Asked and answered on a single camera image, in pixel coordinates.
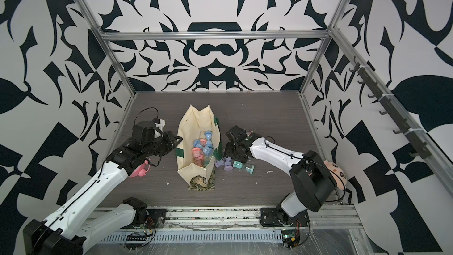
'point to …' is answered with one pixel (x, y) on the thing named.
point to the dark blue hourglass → (208, 134)
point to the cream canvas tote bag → (192, 126)
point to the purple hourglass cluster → (226, 163)
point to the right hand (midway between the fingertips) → (227, 152)
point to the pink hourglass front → (196, 151)
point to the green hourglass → (249, 169)
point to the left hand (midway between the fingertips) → (182, 135)
